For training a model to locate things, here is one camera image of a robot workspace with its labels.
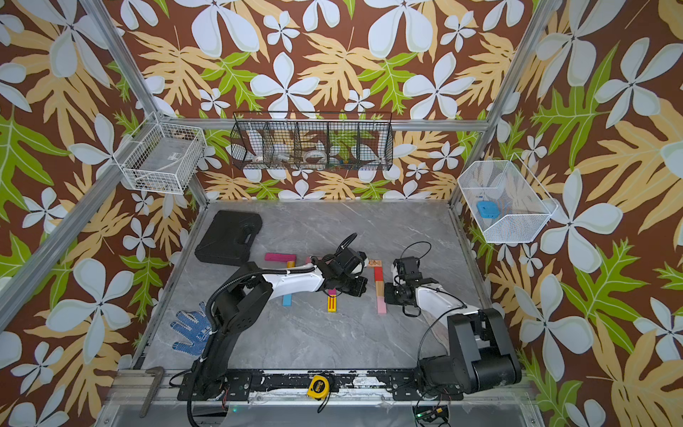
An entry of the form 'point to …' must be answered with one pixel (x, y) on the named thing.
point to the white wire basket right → (506, 202)
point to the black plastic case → (229, 238)
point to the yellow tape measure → (318, 387)
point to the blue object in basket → (488, 209)
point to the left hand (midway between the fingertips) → (370, 287)
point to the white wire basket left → (162, 157)
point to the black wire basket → (307, 140)
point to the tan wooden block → (380, 288)
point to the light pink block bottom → (381, 307)
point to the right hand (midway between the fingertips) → (387, 293)
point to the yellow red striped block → (332, 304)
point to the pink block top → (308, 260)
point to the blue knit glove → (196, 329)
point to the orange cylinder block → (291, 264)
